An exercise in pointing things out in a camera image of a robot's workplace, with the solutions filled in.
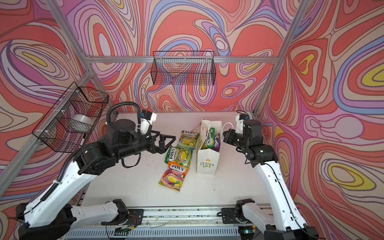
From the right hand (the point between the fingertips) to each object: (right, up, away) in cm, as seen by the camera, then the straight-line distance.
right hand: (224, 136), depth 72 cm
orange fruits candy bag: (-26, -23, +12) cm, 37 cm away
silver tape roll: (-70, +9, +1) cm, 71 cm away
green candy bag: (-23, -14, +19) cm, 33 cm away
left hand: (-25, +1, -13) cm, 29 cm away
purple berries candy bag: (-2, -4, +6) cm, 8 cm away
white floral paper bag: (-7, -13, +4) cm, 15 cm away
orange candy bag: (-12, +3, +35) cm, 37 cm away
